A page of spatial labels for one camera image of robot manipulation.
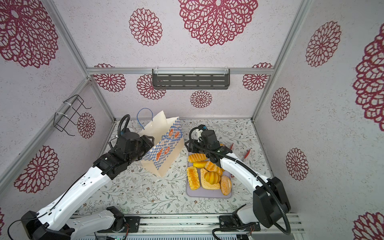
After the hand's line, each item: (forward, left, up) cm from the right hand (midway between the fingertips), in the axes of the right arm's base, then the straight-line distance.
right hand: (188, 141), depth 81 cm
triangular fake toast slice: (-16, -10, -17) cm, 25 cm away
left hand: (-5, +17, +6) cm, 19 cm away
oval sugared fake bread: (-17, -21, -16) cm, 31 cm away
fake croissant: (-7, -13, -15) cm, 21 cm away
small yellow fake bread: (-4, -6, -18) cm, 19 cm away
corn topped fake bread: (-14, -3, -17) cm, 22 cm away
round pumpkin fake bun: (-15, -13, -13) cm, 23 cm away
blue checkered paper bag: (-1, +11, -2) cm, 11 cm away
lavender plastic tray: (-21, -9, -20) cm, 30 cm away
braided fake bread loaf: (0, -5, -17) cm, 17 cm away
